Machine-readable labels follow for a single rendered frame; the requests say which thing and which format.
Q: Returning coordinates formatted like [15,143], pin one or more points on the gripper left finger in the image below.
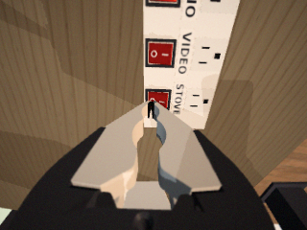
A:
[105,161]

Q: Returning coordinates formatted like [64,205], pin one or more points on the white power strip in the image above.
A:
[184,47]

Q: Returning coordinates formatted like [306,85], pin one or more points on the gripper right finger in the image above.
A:
[190,164]

